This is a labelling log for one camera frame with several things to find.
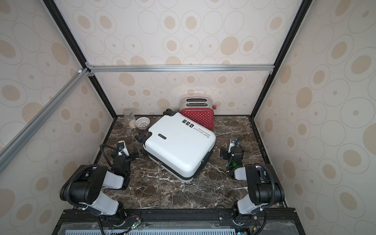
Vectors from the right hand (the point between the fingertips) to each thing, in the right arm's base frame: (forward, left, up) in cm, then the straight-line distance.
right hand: (237, 147), depth 94 cm
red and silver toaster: (+24, +24, +10) cm, 36 cm away
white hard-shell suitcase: (-11, +36, +15) cm, 41 cm away
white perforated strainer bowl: (+21, +69, -2) cm, 72 cm away
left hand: (-5, +67, +8) cm, 67 cm away
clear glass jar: (+25, +80, -1) cm, 84 cm away
